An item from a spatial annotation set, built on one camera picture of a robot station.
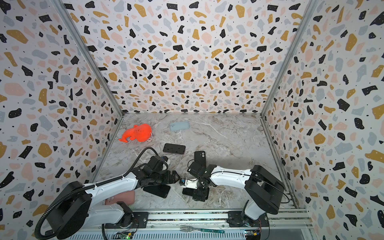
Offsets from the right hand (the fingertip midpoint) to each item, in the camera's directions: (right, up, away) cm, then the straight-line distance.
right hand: (194, 188), depth 83 cm
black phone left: (-18, -1, -1) cm, 18 cm away
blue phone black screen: (-3, +1, -5) cm, 6 cm away
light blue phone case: (-16, +35, +33) cm, 50 cm away
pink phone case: (-36, -4, -2) cm, 36 cm away
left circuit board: (-33, -17, -13) cm, 39 cm away
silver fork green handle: (-2, -14, -12) cm, 19 cm away
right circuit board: (+28, -17, -11) cm, 35 cm away
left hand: (-11, +6, 0) cm, 12 cm away
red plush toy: (-36, +30, +17) cm, 50 cm away
